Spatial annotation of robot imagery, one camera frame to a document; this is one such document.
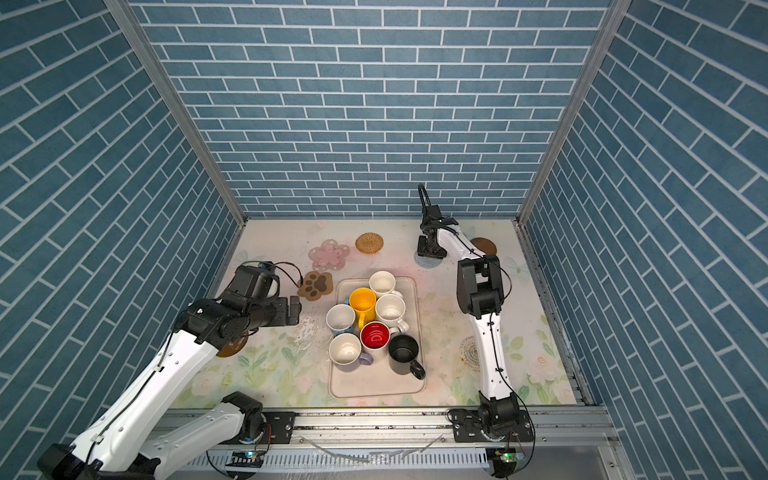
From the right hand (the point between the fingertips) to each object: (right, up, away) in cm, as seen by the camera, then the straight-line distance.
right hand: (426, 249), depth 109 cm
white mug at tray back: (-15, -10, -14) cm, 23 cm away
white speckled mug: (-13, -18, -17) cm, 28 cm away
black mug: (-9, -28, -26) cm, 39 cm away
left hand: (-39, -14, -34) cm, 54 cm away
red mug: (-17, -26, -23) cm, 38 cm away
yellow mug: (-22, -16, -17) cm, 32 cm away
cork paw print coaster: (-39, -12, -9) cm, 42 cm away
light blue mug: (-28, -20, -22) cm, 41 cm away
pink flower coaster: (-36, -3, 0) cm, 36 cm away
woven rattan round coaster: (-22, +2, +3) cm, 22 cm away
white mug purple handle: (-26, -29, -24) cm, 46 cm away
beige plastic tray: (-16, -36, -27) cm, 48 cm away
